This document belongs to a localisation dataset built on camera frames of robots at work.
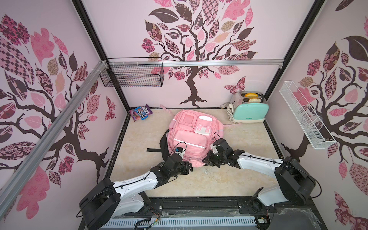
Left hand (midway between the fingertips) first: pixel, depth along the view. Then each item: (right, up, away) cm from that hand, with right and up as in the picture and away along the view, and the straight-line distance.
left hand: (191, 168), depth 82 cm
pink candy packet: (-46, +33, +32) cm, 65 cm away
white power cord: (+31, +36, +25) cm, 53 cm away
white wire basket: (+60, +23, -16) cm, 66 cm away
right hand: (+6, +3, +2) cm, 7 cm away
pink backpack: (+2, +20, +14) cm, 24 cm away
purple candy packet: (-36, +38, +36) cm, 63 cm away
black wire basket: (-50, +68, +40) cm, 93 cm away
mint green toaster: (+42, +38, +18) cm, 60 cm away
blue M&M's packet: (-41, +36, +33) cm, 64 cm away
